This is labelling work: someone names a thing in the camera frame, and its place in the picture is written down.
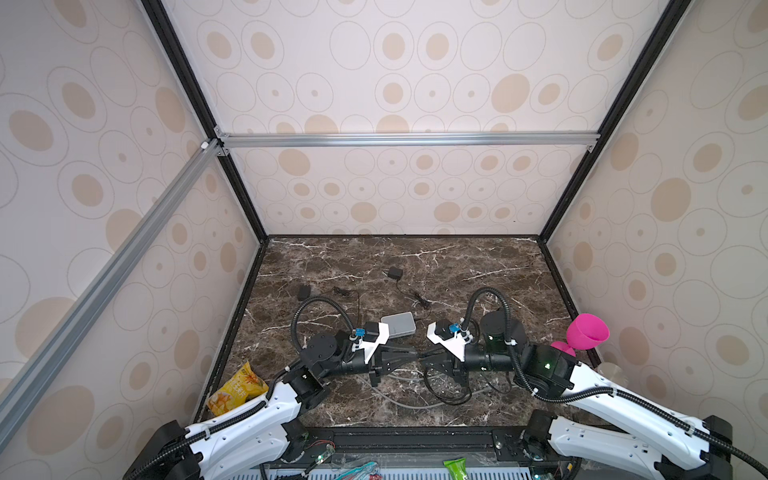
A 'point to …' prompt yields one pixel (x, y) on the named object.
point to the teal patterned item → (362, 472)
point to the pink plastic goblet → (585, 331)
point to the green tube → (457, 468)
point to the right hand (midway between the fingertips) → (424, 356)
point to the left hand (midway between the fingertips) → (417, 360)
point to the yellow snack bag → (244, 385)
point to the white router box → (399, 324)
